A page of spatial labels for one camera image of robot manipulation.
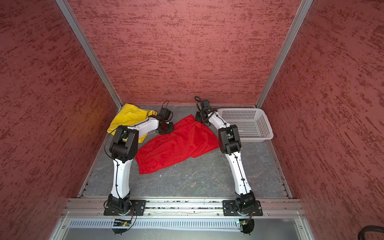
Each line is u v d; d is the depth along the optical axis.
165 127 0.88
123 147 0.57
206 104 0.92
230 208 0.74
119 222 0.73
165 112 0.86
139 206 0.74
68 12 0.73
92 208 0.76
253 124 1.10
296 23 0.76
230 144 0.68
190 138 0.98
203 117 0.85
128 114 1.10
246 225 0.72
